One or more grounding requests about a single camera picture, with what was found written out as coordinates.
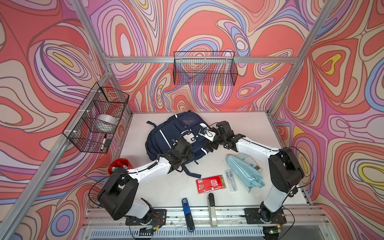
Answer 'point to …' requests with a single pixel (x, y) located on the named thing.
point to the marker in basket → (103, 142)
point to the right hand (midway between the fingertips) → (208, 140)
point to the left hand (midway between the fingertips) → (193, 154)
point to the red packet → (211, 182)
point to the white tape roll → (104, 123)
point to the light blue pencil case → (249, 176)
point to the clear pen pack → (232, 183)
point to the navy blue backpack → (187, 126)
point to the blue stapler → (188, 216)
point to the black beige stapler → (212, 211)
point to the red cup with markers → (120, 162)
